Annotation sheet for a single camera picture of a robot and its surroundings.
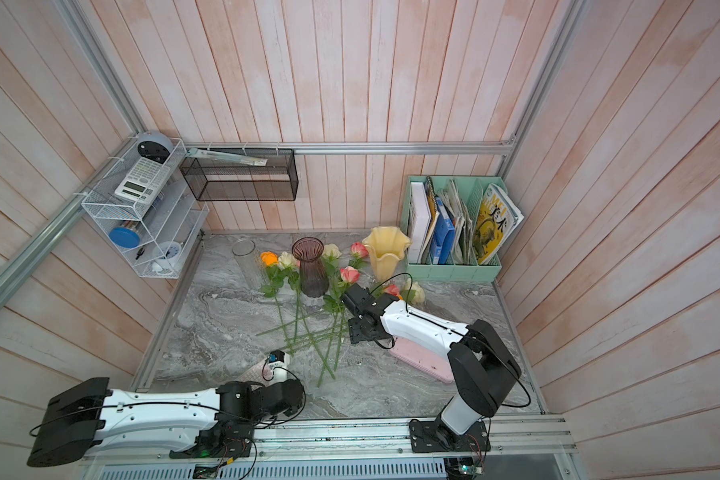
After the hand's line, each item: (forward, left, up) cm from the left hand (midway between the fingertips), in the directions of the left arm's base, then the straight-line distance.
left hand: (303, 393), depth 80 cm
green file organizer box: (+45, -46, +20) cm, 68 cm away
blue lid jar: (+30, +46, +30) cm, 63 cm away
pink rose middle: (+27, -7, -1) cm, 28 cm away
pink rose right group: (+32, -27, +4) cm, 42 cm away
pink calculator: (+5, +13, 0) cm, 14 cm away
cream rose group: (+44, +10, +2) cm, 45 cm away
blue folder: (+43, -43, +16) cm, 62 cm away
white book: (+44, -34, +25) cm, 60 cm away
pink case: (+7, -37, +2) cm, 38 cm away
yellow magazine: (+49, -61, +19) cm, 81 cm away
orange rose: (+38, +14, -1) cm, 40 cm away
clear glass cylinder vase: (+35, +19, +13) cm, 42 cm away
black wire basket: (+66, +37, +22) cm, 79 cm away
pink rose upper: (+48, -16, +3) cm, 51 cm away
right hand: (+17, -17, +3) cm, 24 cm away
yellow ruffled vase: (+41, -24, +15) cm, 50 cm away
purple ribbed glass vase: (+32, -1, +7) cm, 33 cm away
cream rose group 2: (+31, -35, +2) cm, 46 cm away
